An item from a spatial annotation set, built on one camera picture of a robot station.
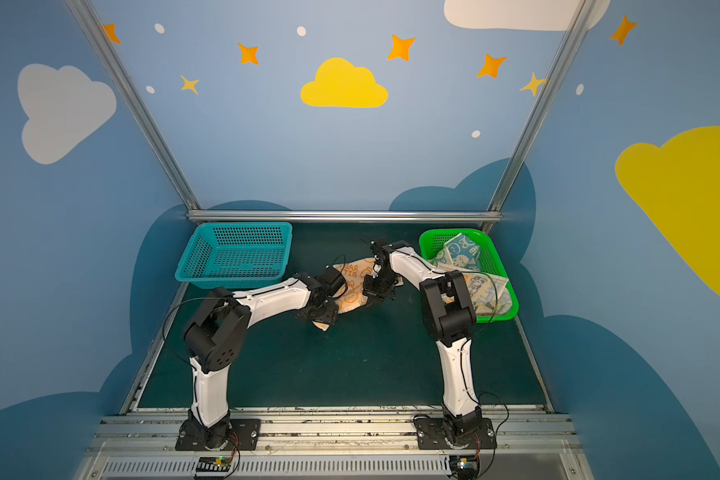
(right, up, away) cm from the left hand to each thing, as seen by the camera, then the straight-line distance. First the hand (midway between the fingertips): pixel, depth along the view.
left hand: (322, 313), depth 95 cm
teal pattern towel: (+49, +20, +12) cm, 55 cm away
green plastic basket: (+39, +25, +15) cm, 49 cm away
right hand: (+15, +4, +1) cm, 16 cm away
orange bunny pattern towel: (+10, +5, -1) cm, 12 cm away
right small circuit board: (+39, -34, -22) cm, 56 cm away
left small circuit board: (-24, -33, -22) cm, 47 cm away
